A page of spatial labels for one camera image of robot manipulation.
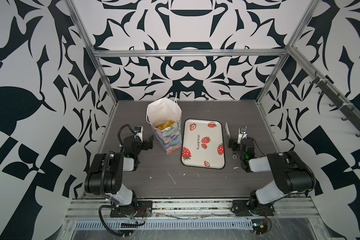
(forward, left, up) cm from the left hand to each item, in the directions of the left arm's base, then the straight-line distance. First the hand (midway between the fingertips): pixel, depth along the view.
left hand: (142, 133), depth 94 cm
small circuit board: (-49, -58, -8) cm, 77 cm away
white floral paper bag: (+11, -14, +3) cm, 18 cm away
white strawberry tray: (-6, -37, -6) cm, 38 cm away
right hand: (-3, -60, -1) cm, 60 cm away
